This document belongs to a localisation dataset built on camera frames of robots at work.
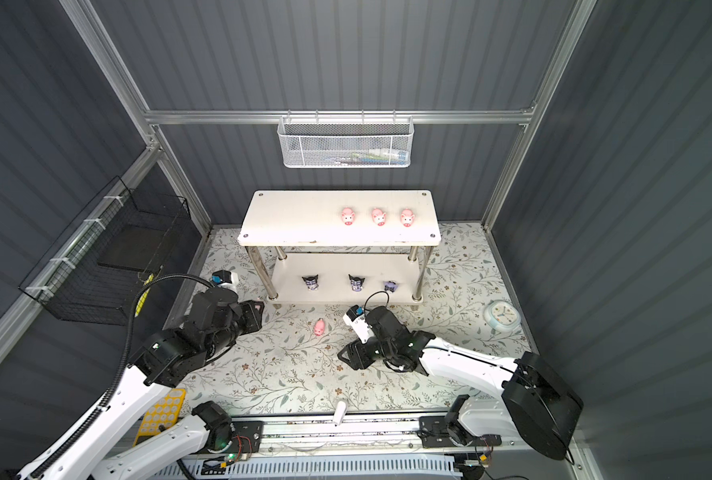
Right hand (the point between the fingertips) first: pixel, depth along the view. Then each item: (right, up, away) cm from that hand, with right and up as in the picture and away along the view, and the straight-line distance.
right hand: (348, 354), depth 80 cm
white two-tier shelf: (-5, +30, +35) cm, 46 cm away
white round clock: (+47, +8, +12) cm, 49 cm away
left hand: (-21, +15, -9) cm, 27 cm away
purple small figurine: (+12, +17, +11) cm, 24 cm away
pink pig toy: (-10, +4, +11) cm, 16 cm away
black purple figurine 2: (+2, +18, +11) cm, 21 cm away
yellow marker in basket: (-50, +17, -7) cm, 54 cm away
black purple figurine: (-12, +18, +11) cm, 25 cm away
